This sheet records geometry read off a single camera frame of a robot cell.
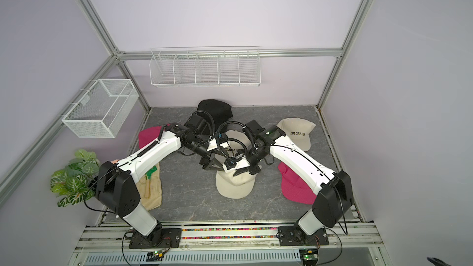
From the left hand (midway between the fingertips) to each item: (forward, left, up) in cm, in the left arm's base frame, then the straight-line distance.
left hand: (225, 161), depth 75 cm
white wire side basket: (+27, +55, +7) cm, 62 cm away
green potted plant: (-8, +50, +7) cm, 51 cm away
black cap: (+39, +3, -11) cm, 40 cm away
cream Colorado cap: (-8, -3, -8) cm, 12 cm away
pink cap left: (+31, +48, -21) cm, 61 cm away
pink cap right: (-7, -31, -19) cm, 37 cm away
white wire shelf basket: (+53, +9, +10) cm, 54 cm away
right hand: (-3, -4, -1) cm, 5 cm away
